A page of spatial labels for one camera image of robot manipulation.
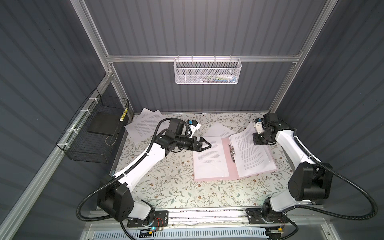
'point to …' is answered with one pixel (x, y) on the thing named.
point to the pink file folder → (230, 157)
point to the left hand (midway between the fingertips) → (206, 145)
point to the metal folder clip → (232, 152)
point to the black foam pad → (106, 123)
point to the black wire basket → (91, 135)
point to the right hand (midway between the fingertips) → (259, 140)
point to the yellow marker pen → (123, 114)
